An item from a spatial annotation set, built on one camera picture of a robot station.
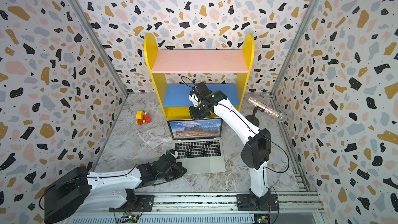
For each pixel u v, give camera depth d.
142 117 1.04
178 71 1.12
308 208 0.75
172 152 0.80
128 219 0.72
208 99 0.58
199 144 0.93
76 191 0.42
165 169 0.66
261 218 0.72
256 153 0.54
